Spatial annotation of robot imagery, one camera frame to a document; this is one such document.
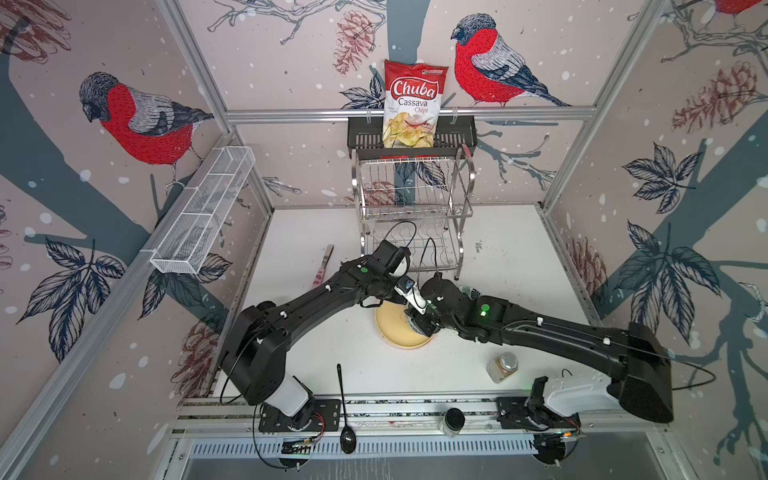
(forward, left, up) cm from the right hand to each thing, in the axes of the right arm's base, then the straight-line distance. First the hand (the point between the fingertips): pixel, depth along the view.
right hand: (405, 312), depth 77 cm
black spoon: (-27, +13, -13) cm, 32 cm away
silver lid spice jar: (-11, -24, -6) cm, 27 cm away
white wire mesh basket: (+7, +54, +18) cm, 57 cm away
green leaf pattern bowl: (+11, -20, -8) cm, 24 cm away
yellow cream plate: (0, +3, -11) cm, 12 cm away
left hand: (+6, -1, 0) cm, 6 cm away
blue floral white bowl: (-7, -2, +8) cm, 11 cm away
